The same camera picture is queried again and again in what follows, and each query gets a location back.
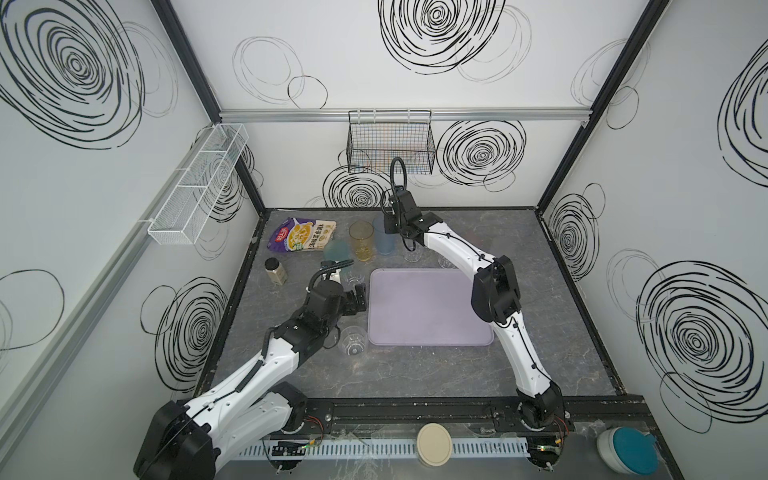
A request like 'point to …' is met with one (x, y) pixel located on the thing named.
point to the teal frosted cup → (337, 250)
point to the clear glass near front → (353, 340)
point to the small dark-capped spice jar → (276, 271)
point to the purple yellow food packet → (302, 234)
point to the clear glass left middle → (353, 275)
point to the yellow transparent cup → (362, 232)
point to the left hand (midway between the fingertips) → (350, 287)
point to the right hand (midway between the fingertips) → (394, 216)
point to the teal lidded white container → (629, 450)
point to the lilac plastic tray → (424, 307)
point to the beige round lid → (434, 444)
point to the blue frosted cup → (386, 242)
